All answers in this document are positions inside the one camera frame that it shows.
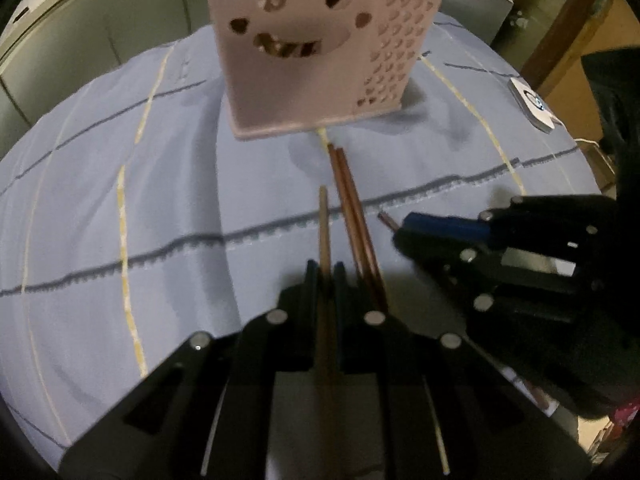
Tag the pink smiley utensil holder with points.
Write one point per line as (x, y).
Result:
(300, 90)

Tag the small white device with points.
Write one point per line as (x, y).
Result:
(532, 105)

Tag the blue striped tablecloth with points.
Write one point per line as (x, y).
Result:
(150, 200)

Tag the reddish chopstick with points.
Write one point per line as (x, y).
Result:
(388, 221)
(356, 210)
(346, 210)

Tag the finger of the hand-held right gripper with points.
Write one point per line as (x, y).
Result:
(450, 260)
(450, 227)

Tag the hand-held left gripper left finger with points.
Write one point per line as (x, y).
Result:
(307, 305)

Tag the wooden door frame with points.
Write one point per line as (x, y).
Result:
(565, 35)

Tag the light wood chopstick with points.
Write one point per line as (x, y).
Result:
(324, 230)

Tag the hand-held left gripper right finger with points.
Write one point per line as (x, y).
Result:
(346, 305)

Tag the bunch of brown wooden chopsticks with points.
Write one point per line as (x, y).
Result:
(287, 50)

